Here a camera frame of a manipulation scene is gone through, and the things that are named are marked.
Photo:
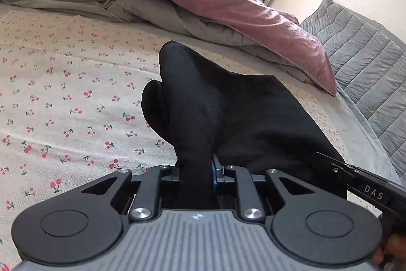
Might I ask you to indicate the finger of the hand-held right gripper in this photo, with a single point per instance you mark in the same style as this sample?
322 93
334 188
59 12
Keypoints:
339 171

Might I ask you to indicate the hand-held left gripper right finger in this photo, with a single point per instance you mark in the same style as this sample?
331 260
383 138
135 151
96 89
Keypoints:
215 174

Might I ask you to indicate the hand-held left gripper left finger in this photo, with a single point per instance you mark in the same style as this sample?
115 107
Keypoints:
171 174

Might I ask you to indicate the black pants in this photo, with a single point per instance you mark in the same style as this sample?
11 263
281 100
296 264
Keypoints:
238 118

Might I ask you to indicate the person's right hand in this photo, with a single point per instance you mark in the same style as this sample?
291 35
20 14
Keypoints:
398 245

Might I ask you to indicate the grey quilted headboard cushion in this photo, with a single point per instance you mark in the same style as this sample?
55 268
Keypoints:
364 52

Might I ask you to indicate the pink and grey duvet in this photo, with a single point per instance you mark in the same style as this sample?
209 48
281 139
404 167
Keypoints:
222 1

